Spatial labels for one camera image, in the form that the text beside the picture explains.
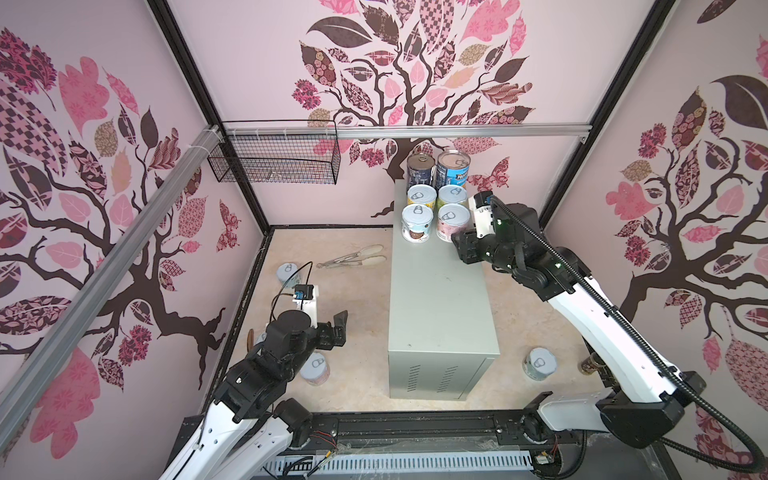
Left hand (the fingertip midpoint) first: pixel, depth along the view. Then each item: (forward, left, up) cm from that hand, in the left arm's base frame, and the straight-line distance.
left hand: (329, 317), depth 70 cm
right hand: (+15, -32, +15) cm, 38 cm away
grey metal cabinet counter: (-10, -25, +11) cm, 29 cm away
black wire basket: (+54, +23, +11) cm, 59 cm away
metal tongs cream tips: (+36, -5, -22) cm, 42 cm away
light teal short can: (+27, +22, -18) cm, 39 cm away
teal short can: (-6, -56, -16) cm, 58 cm away
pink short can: (-7, +6, -18) cm, 20 cm away
